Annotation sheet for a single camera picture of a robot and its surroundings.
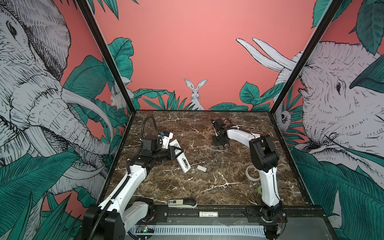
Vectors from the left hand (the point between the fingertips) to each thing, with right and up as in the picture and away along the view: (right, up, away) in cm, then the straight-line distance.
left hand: (182, 149), depth 77 cm
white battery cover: (+11, -14, +14) cm, 22 cm away
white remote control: (0, -5, -1) cm, 5 cm away
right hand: (+20, +2, +24) cm, 32 cm away
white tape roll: (+38, -18, +9) cm, 43 cm away
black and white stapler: (+2, -26, -4) cm, 27 cm away
